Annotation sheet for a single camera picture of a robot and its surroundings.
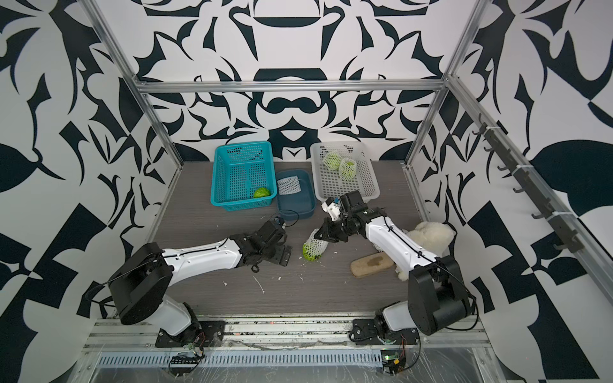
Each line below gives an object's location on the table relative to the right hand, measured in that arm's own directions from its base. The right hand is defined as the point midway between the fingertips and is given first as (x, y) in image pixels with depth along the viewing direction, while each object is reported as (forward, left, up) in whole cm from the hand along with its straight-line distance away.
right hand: (315, 232), depth 82 cm
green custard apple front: (-5, +2, -8) cm, 9 cm away
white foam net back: (+27, +11, -8) cm, 30 cm away
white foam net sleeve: (+40, -9, -6) cm, 41 cm away
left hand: (0, +13, -8) cm, 16 cm away
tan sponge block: (-7, -19, -10) cm, 23 cm away
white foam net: (+35, -15, -6) cm, 38 cm away
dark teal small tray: (+25, +8, -11) cm, 28 cm away
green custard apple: (+23, +22, -7) cm, 32 cm away
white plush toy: (-6, -36, +6) cm, 37 cm away
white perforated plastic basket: (+32, -7, -12) cm, 35 cm away
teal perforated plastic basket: (+40, +36, -11) cm, 55 cm away
